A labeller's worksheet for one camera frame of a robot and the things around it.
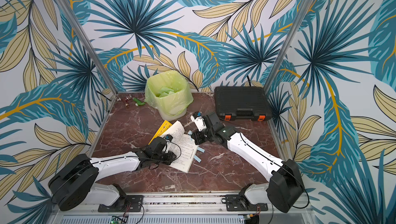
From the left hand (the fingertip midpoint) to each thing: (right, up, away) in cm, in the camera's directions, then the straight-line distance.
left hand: (174, 158), depth 87 cm
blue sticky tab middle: (+15, +4, +4) cm, 16 cm away
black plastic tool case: (+44, +31, +20) cm, 58 cm away
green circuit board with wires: (-22, -24, -15) cm, 36 cm away
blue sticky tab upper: (+9, +16, -7) cm, 19 cm away
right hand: (+10, +15, -8) cm, 20 cm away
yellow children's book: (+6, +5, +4) cm, 9 cm away
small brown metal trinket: (-37, +30, +23) cm, 53 cm away
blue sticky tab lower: (+13, -1, +1) cm, 13 cm away
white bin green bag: (-6, +39, +16) cm, 42 cm away
